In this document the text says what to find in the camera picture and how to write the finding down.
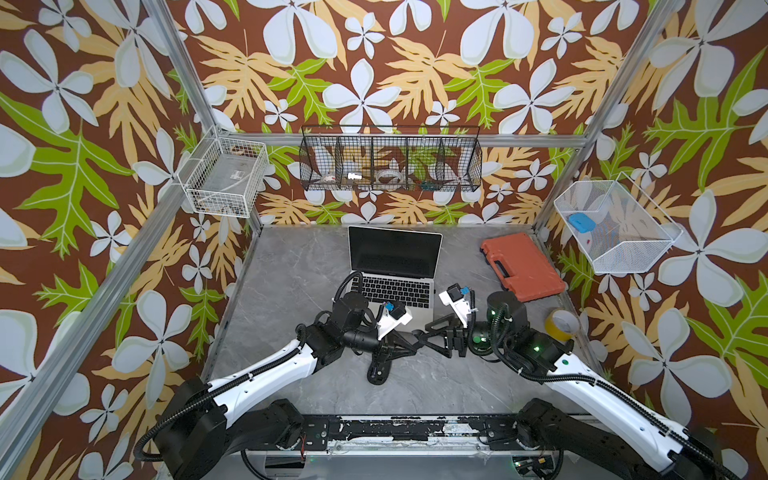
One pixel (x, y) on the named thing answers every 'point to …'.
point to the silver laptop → (398, 266)
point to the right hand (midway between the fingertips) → (422, 335)
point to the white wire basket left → (223, 176)
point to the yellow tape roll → (562, 324)
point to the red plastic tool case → (521, 268)
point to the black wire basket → (390, 158)
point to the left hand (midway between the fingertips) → (415, 348)
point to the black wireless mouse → (378, 372)
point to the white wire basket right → (617, 227)
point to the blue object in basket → (582, 222)
